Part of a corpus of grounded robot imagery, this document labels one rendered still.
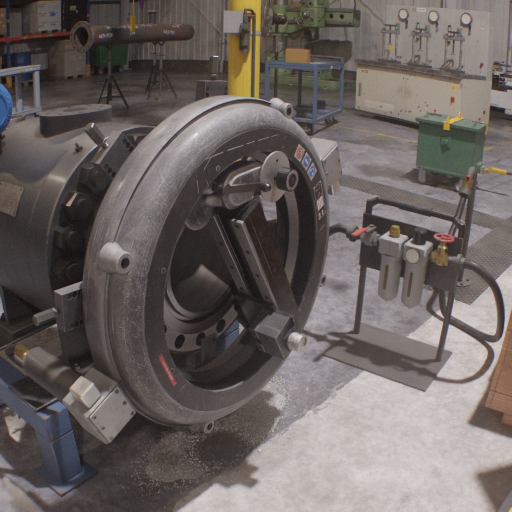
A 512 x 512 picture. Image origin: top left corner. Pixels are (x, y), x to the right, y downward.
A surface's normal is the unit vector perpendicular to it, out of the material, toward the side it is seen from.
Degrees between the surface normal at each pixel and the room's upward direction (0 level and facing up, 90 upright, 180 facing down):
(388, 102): 90
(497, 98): 90
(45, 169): 42
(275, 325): 29
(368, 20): 90
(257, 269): 119
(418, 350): 0
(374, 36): 90
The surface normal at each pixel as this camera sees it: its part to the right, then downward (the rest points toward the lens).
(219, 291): -0.27, -0.64
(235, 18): 0.04, 0.41
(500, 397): -0.59, 0.32
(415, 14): -0.80, 0.23
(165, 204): 0.66, 0.15
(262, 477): 0.02, -0.91
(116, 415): 0.80, 0.25
